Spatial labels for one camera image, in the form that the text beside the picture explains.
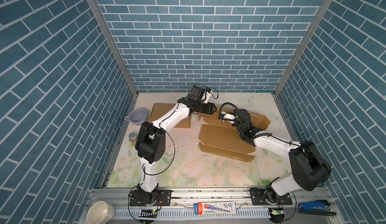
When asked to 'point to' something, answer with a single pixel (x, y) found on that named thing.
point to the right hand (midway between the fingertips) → (237, 106)
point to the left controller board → (149, 213)
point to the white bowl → (99, 212)
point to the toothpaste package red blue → (214, 208)
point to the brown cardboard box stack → (222, 138)
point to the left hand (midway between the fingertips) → (213, 108)
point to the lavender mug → (136, 116)
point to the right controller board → (277, 214)
